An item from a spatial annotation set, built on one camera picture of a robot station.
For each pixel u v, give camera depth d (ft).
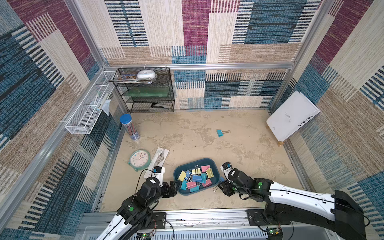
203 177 2.75
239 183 2.00
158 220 2.34
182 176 2.77
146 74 2.94
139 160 3.02
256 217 2.42
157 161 3.08
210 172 2.79
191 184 2.71
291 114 2.92
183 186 2.71
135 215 1.78
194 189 2.68
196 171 2.85
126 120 2.94
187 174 2.84
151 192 1.94
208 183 2.73
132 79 3.03
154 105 3.67
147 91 3.23
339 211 1.39
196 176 2.79
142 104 3.95
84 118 3.01
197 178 2.77
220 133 3.53
